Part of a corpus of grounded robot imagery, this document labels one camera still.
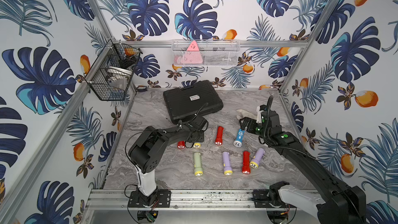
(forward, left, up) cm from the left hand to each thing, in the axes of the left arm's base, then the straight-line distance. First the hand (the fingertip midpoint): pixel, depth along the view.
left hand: (200, 136), depth 94 cm
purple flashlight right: (-9, -34, +1) cm, 35 cm away
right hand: (+2, -25, +16) cm, 30 cm away
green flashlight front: (-21, -1, +2) cm, 21 cm away
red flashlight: (-7, +10, +1) cm, 12 cm away
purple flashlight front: (-19, -16, +1) cm, 25 cm away
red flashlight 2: (0, -12, +1) cm, 12 cm away
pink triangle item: (+35, +7, +33) cm, 48 cm away
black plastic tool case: (+21, +12, +6) cm, 25 cm away
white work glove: (+20, -30, 0) cm, 36 cm away
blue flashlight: (0, -24, +1) cm, 24 cm away
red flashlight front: (-17, -26, +1) cm, 31 cm away
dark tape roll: (+39, +48, -1) cm, 62 cm away
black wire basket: (+16, +49, +29) cm, 59 cm away
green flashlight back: (-6, +1, 0) cm, 6 cm away
